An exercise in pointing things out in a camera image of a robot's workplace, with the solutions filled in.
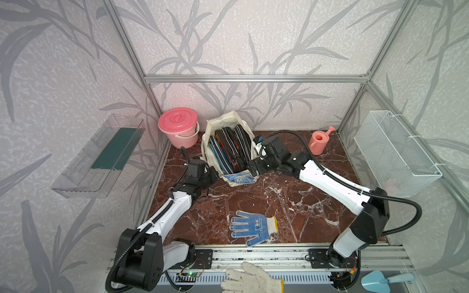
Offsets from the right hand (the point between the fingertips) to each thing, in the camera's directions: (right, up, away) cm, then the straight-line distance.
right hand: (254, 161), depth 80 cm
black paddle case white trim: (-5, +9, +11) cm, 15 cm away
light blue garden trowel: (+45, -46, -11) cm, 65 cm away
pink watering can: (+37, +10, +22) cm, 45 cm away
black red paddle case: (-14, +5, +11) cm, 18 cm away
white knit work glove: (-1, -45, -11) cm, 46 cm away
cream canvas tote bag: (-4, -6, 0) cm, 8 cm away
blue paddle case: (-16, +2, +7) cm, 18 cm away
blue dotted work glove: (+3, -30, +3) cm, 30 cm away
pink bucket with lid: (-39, +18, +19) cm, 47 cm away
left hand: (-17, -5, +6) cm, 18 cm away
